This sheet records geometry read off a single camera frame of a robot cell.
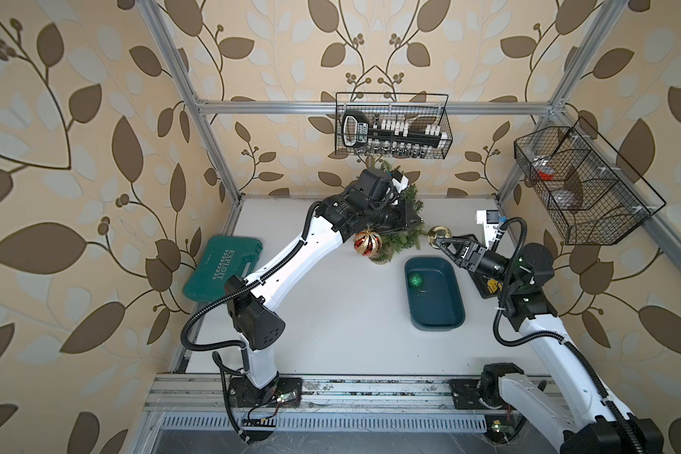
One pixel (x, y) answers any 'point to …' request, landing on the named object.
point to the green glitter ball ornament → (415, 280)
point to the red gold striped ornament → (368, 243)
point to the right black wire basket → (593, 196)
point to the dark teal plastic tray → (435, 297)
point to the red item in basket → (544, 167)
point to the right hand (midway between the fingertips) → (434, 242)
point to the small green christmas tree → (386, 165)
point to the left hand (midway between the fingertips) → (420, 215)
